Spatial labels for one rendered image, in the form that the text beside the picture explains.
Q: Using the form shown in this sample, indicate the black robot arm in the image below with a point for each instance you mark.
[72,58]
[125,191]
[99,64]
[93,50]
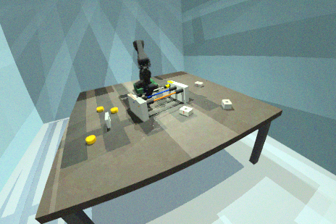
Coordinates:
[143,62]

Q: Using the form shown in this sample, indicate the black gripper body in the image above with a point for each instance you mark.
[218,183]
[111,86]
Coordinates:
[150,87]

